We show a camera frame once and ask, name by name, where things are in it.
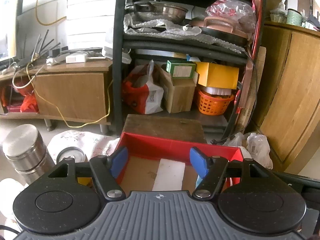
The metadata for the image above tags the white plastic bag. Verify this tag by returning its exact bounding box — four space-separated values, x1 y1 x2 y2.
223 132 273 169

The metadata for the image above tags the black wifi router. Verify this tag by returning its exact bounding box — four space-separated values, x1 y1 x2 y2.
23 29 61 63

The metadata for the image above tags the red cardboard tray box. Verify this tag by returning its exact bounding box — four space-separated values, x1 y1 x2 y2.
116 132 243 195

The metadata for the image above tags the white sponge block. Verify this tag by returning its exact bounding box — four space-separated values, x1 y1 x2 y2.
152 159 185 191

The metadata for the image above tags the yellow cable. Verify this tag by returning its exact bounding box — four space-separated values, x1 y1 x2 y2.
25 0 114 129

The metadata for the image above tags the green carton box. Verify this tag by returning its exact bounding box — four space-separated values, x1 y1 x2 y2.
166 60 196 79

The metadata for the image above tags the yellow box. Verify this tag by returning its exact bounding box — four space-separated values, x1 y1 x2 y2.
196 62 239 89

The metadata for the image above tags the black metal shelf rack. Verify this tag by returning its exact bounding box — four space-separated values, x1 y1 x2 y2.
112 0 266 135

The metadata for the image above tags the floral tablecloth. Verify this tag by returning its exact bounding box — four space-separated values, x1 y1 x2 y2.
47 130 120 161

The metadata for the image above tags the yellow beverage can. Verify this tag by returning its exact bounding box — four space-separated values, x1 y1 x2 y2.
56 147 87 163

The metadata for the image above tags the stainless steel thermos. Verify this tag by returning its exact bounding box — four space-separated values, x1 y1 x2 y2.
2 124 55 185

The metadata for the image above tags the orange plastic basket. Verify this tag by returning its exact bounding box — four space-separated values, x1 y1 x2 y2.
196 89 235 116

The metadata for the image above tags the brown cardboard box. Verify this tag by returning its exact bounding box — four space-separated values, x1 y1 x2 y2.
159 68 196 114

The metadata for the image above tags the red and white bag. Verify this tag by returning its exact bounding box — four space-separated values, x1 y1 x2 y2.
121 60 164 115

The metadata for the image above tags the wooden wardrobe cabinet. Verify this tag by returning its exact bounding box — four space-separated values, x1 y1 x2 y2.
253 22 319 174

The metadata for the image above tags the white power strip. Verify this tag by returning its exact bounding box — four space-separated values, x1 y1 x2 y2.
46 52 88 66

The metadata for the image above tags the steel cooking pot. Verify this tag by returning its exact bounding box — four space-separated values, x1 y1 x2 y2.
125 0 188 24

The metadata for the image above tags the wooden TV cabinet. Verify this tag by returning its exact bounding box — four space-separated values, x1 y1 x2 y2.
1 60 112 134

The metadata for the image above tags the wooden board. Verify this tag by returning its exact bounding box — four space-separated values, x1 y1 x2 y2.
123 114 207 144

